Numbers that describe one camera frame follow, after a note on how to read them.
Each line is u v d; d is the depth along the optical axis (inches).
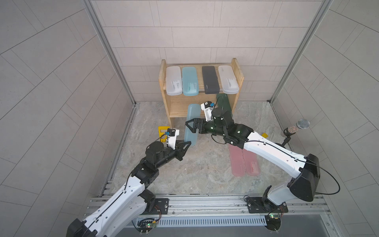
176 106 34.4
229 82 26.7
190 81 26.5
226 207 28.0
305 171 15.9
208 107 24.8
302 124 26.1
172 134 24.1
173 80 26.7
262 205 25.1
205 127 24.3
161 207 27.8
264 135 38.7
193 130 24.1
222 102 34.1
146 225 25.6
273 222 26.9
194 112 26.3
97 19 29.7
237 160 34.0
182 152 24.4
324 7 27.9
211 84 25.8
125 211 21.5
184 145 27.3
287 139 31.1
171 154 24.7
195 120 23.6
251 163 33.2
